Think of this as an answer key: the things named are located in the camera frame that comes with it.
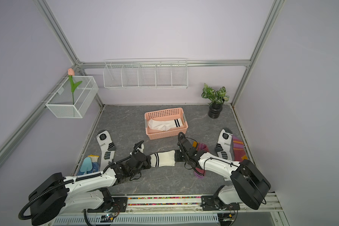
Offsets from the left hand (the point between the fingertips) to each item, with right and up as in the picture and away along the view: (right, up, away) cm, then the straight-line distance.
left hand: (151, 159), depth 85 cm
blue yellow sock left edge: (-35, -5, +2) cm, 36 cm away
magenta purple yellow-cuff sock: (+25, 0, -22) cm, 33 cm away
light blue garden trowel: (-40, -5, +2) cm, 41 cm away
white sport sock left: (-32, +5, +10) cm, 33 cm away
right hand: (+15, +3, +3) cm, 15 cm away
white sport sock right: (+48, +5, +11) cm, 50 cm away
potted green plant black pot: (+43, +38, +9) cm, 58 cm away
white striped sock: (+9, 0, +2) cm, 10 cm away
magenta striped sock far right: (+57, +1, +6) cm, 57 cm away
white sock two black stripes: (+7, +20, +22) cm, 30 cm away
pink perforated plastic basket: (+10, +28, +27) cm, 40 cm away
